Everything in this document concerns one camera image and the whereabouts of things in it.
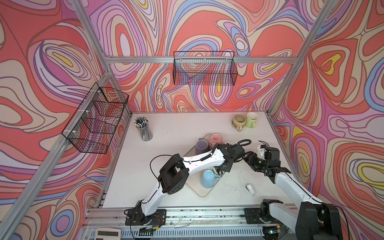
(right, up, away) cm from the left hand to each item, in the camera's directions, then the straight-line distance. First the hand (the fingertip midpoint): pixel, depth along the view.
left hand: (225, 166), depth 85 cm
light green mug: (+23, +28, +19) cm, 40 cm away
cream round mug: (+14, +26, +19) cm, 35 cm away
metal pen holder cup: (-51, +25, +6) cm, 57 cm away
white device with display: (-58, -26, -18) cm, 66 cm away
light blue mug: (-11, -4, -9) cm, 15 cm away
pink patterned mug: (-4, +15, +6) cm, 17 cm away
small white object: (+13, -11, -5) cm, 18 cm away
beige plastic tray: (-18, -9, +1) cm, 20 cm away
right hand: (+12, +3, +2) cm, 12 cm away
